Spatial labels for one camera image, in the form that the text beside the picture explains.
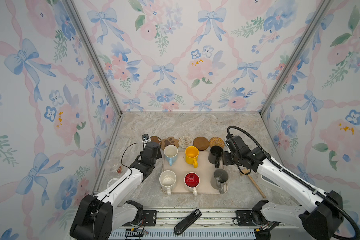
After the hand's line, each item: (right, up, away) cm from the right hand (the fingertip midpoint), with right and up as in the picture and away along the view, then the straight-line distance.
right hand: (225, 155), depth 81 cm
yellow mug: (-18, -3, +14) cm, 23 cm away
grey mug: (-3, -13, +2) cm, 13 cm away
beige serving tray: (-25, -8, +10) cm, 28 cm away
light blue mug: (-30, 0, +9) cm, 32 cm away
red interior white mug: (-18, -15, +3) cm, 24 cm away
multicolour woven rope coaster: (-21, +5, +22) cm, 31 cm away
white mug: (-32, -15, +5) cm, 36 cm away
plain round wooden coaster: (-10, +4, +22) cm, 25 cm away
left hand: (-40, +5, +5) cm, 40 cm away
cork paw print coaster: (-32, +6, +22) cm, 40 cm away
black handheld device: (-22, -29, -12) cm, 39 cm away
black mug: (-4, -2, +11) cm, 12 cm away
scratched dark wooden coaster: (-42, +7, +23) cm, 48 cm away
